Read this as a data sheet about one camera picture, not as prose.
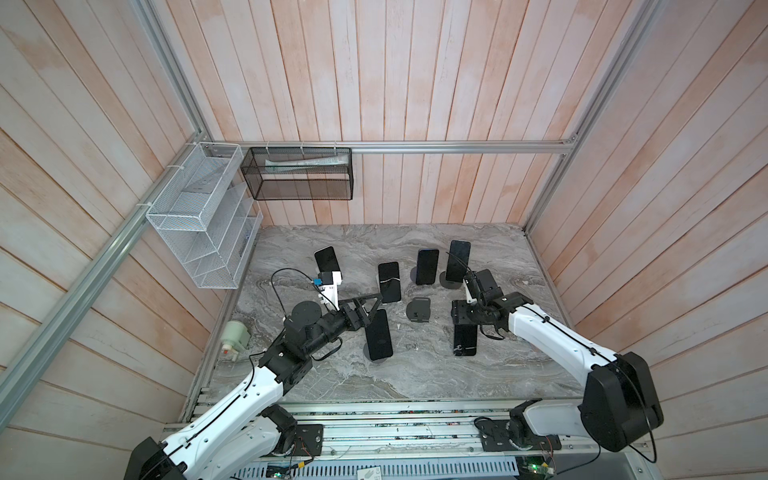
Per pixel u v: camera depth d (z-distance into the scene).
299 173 1.01
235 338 0.84
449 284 1.02
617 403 0.41
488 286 0.68
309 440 0.73
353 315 0.63
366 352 0.82
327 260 0.96
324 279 0.65
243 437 0.57
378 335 0.82
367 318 0.62
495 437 0.73
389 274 0.95
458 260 0.98
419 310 0.96
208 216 0.73
